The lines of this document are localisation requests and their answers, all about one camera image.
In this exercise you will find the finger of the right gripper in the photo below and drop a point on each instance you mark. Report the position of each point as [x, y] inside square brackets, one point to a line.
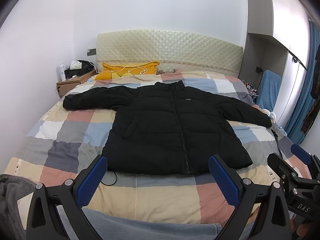
[280, 163]
[301, 154]

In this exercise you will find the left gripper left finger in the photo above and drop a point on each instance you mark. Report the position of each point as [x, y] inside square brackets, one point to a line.
[44, 221]

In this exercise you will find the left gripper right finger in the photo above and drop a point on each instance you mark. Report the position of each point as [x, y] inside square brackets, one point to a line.
[272, 221]

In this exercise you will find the black puffer jacket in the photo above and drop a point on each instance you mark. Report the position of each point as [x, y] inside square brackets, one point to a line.
[169, 128]

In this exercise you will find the blue curtain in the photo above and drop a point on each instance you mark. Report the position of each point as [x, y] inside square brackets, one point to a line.
[305, 100]

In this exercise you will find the grey fleece blanket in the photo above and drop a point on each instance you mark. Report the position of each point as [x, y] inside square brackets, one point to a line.
[13, 188]

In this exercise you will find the white plush toy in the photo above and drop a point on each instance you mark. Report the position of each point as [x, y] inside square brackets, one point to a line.
[271, 114]

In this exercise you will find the brown patterned hanging garment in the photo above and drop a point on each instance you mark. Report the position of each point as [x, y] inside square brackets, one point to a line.
[314, 110]

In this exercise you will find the blue towel on chair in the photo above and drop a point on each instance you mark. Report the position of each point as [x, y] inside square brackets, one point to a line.
[268, 90]

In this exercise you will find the bottles on side table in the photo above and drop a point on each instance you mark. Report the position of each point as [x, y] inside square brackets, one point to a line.
[252, 91]

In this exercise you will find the grey wardrobe cabinet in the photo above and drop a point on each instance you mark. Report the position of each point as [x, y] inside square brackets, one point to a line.
[277, 41]

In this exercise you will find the wooden nightstand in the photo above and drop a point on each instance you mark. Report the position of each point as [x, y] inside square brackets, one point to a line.
[63, 87]

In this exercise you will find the white bottle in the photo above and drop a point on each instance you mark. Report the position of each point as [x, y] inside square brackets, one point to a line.
[62, 72]

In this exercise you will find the cream quilted headboard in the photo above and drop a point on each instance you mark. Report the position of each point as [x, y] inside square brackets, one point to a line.
[173, 49]

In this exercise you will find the white tissue box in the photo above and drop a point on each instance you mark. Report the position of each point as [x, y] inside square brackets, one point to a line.
[75, 65]

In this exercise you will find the black bag on nightstand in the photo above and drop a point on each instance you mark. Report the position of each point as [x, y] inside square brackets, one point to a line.
[86, 68]

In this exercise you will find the yellow pillow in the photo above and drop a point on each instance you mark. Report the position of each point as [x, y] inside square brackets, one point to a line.
[113, 72]

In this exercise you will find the grey wall socket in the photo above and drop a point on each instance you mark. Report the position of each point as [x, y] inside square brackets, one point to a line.
[91, 52]

